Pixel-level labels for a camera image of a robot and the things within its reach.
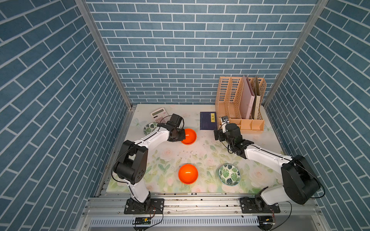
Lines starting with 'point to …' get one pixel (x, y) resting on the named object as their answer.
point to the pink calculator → (160, 116)
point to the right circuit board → (266, 220)
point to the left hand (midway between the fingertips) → (186, 137)
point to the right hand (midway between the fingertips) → (222, 128)
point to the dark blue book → (208, 121)
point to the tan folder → (257, 101)
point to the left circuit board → (143, 220)
